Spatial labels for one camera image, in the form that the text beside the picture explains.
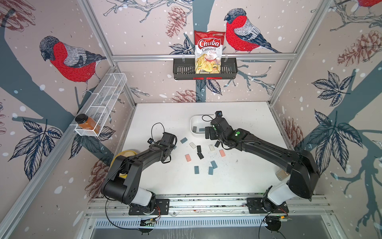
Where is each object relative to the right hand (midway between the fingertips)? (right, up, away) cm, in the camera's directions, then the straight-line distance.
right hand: (212, 128), depth 84 cm
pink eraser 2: (-14, -19, +7) cm, 25 cm away
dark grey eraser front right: (-4, -1, -8) cm, 9 cm away
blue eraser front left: (-9, -25, +2) cm, 26 cm away
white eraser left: (-12, -12, +13) cm, 21 cm away
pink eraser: (+8, -17, +9) cm, 20 cm away
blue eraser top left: (-18, -9, +14) cm, 25 cm away
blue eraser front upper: (+2, -22, +4) cm, 23 cm away
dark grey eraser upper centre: (-7, -14, +11) cm, 19 cm away
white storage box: (-7, +2, +20) cm, 21 cm away
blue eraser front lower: (-1, -25, +2) cm, 25 cm away
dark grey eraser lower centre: (-7, -18, +8) cm, 21 cm away
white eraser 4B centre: (+1, -13, +11) cm, 17 cm away
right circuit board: (+33, -42, -14) cm, 55 cm away
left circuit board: (-33, -45, -12) cm, 58 cm away
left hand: (-25, -12, +10) cm, 30 cm away
